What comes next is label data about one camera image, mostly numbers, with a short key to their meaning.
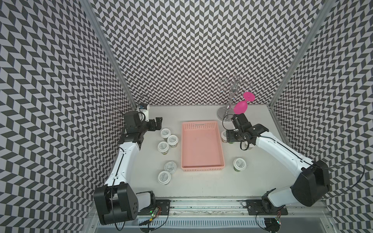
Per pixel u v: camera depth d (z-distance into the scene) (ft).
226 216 2.33
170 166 2.69
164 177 2.52
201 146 3.12
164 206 2.45
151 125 2.34
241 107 3.06
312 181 1.33
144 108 2.27
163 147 2.90
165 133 3.10
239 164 2.66
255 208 2.37
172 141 2.99
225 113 3.65
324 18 2.32
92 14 2.43
